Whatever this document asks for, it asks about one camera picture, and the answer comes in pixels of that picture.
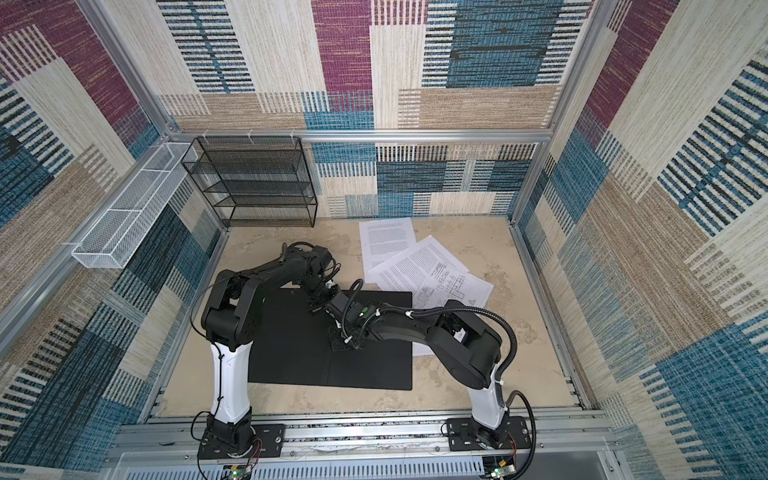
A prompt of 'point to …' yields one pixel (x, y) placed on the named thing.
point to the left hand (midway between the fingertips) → (343, 312)
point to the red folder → (296, 347)
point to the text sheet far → (383, 238)
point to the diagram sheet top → (451, 283)
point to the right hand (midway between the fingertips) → (337, 349)
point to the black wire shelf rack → (254, 181)
